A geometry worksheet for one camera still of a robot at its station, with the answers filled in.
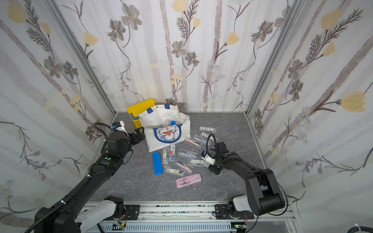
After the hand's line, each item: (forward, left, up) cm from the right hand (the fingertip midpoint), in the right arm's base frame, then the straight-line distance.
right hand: (215, 163), depth 91 cm
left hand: (+10, +45, +21) cm, 51 cm away
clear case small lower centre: (-6, +26, 0) cm, 26 cm away
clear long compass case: (0, +6, +1) cm, 7 cm away
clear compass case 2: (+7, +18, -2) cm, 19 cm away
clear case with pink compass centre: (-1, +19, -1) cm, 19 cm away
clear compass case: (+28, +3, -2) cm, 28 cm away
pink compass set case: (-11, +16, 0) cm, 20 cm away
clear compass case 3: (+7, +32, -1) cm, 33 cm away
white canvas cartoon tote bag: (+12, +37, +11) cm, 40 cm away
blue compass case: (+1, +37, -3) cm, 37 cm away
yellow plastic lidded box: (+37, +58, +6) cm, 70 cm away
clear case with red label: (+4, +28, -1) cm, 28 cm away
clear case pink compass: (+28, +33, +3) cm, 43 cm away
